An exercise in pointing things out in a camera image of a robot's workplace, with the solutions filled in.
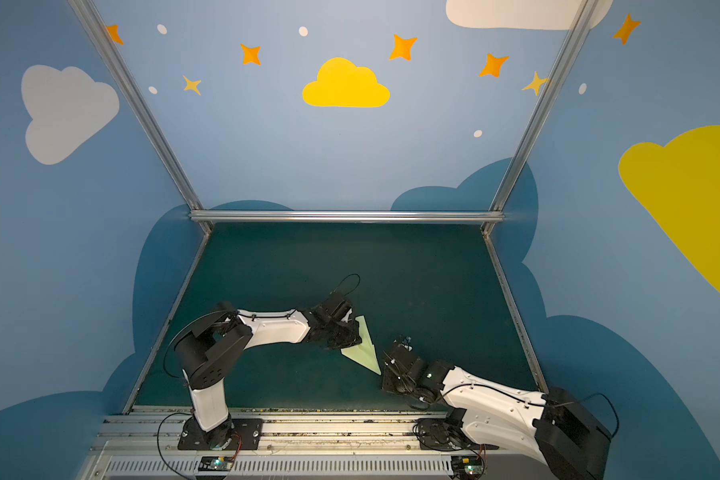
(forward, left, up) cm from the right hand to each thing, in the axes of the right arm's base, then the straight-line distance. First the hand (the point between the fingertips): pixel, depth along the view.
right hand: (383, 379), depth 83 cm
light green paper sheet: (+7, +6, -1) cm, 10 cm away
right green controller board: (-19, -21, -2) cm, 28 cm away
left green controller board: (-22, +41, -1) cm, 46 cm away
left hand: (+10, +6, +1) cm, 12 cm away
